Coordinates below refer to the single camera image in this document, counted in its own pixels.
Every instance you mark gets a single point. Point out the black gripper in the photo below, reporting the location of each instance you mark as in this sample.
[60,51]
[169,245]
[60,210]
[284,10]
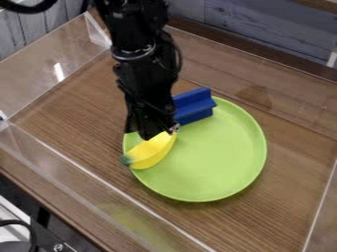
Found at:
[146,78]

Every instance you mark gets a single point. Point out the yellow toy banana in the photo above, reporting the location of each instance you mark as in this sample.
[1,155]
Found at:
[149,152]

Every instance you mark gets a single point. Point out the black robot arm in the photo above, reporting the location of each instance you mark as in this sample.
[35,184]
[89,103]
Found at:
[136,23]

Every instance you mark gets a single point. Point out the green round plate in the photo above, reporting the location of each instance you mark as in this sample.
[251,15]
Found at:
[216,160]

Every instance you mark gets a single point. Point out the blue plastic block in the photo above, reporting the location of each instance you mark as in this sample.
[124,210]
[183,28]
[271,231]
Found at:
[195,105]

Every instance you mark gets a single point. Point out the clear acrylic enclosure wall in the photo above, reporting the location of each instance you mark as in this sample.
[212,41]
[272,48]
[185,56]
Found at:
[61,144]

